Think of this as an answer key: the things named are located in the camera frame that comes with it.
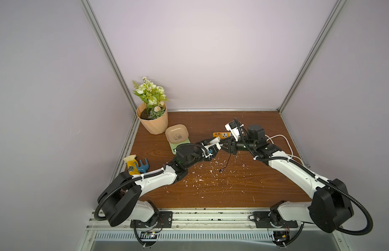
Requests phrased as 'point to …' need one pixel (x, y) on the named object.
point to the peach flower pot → (154, 120)
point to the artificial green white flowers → (153, 96)
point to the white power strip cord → (292, 154)
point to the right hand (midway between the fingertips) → (218, 143)
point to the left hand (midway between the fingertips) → (218, 141)
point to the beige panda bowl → (176, 133)
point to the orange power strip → (222, 135)
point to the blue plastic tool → (142, 168)
